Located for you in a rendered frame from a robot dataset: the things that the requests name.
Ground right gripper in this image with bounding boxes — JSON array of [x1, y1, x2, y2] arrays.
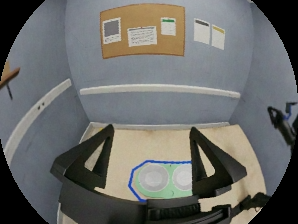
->
[[267, 105, 292, 137]]

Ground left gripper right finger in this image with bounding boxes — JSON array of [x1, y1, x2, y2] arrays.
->
[[189, 127, 247, 195]]

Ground long green block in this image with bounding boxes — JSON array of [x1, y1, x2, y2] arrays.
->
[[135, 164, 192, 199]]

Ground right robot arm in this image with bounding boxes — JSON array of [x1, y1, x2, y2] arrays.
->
[[232, 102, 298, 218]]

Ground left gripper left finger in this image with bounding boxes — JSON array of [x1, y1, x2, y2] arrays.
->
[[52, 124, 115, 189]]

